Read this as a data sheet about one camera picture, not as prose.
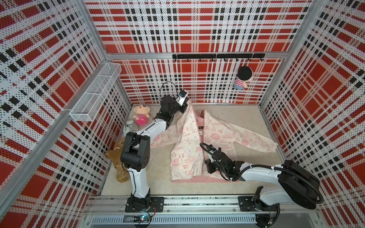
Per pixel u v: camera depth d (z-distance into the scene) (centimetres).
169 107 71
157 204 74
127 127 92
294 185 43
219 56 90
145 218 69
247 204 74
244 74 99
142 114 108
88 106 93
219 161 64
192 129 89
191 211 73
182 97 76
